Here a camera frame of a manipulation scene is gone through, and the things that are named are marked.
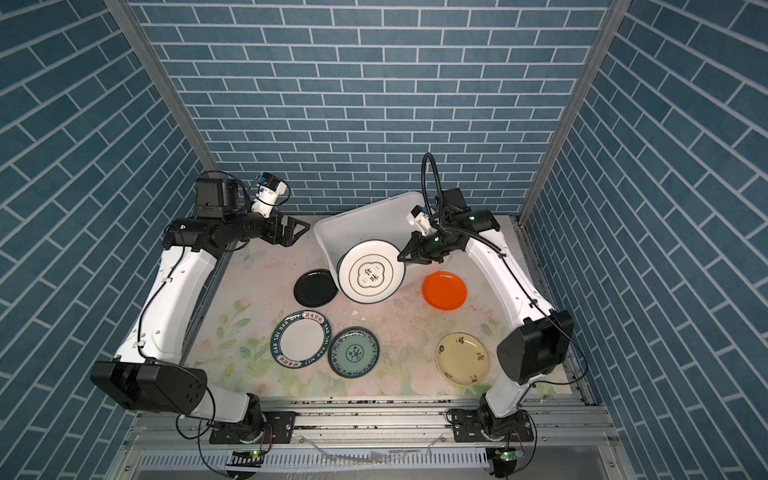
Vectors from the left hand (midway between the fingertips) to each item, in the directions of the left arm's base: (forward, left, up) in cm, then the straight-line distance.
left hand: (294, 218), depth 73 cm
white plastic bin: (+23, -22, -24) cm, 40 cm away
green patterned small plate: (-21, -13, -35) cm, 42 cm away
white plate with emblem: (-9, -19, -10) cm, 23 cm away
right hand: (-6, -26, -7) cm, 27 cm away
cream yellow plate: (-23, -45, -33) cm, 60 cm away
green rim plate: (-17, +3, -35) cm, 39 cm away
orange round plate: (-1, -42, -33) cm, 53 cm away
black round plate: (0, +1, -32) cm, 32 cm away
